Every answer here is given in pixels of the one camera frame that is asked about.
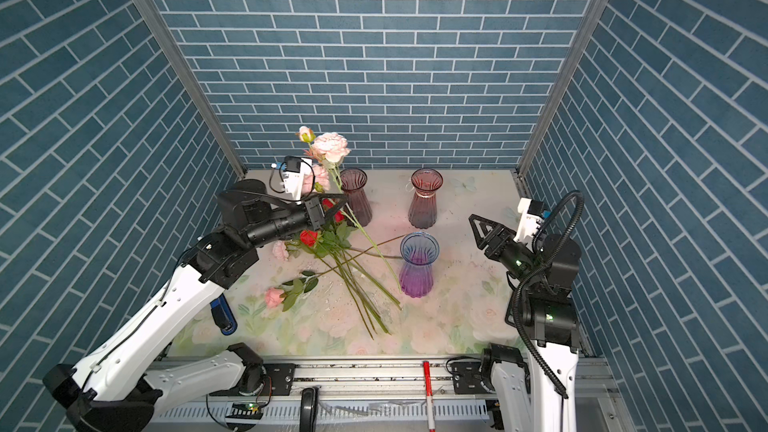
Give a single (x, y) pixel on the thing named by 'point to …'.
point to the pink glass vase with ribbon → (422, 211)
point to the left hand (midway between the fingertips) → (347, 200)
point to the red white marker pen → (429, 395)
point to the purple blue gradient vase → (418, 251)
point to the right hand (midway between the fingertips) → (471, 218)
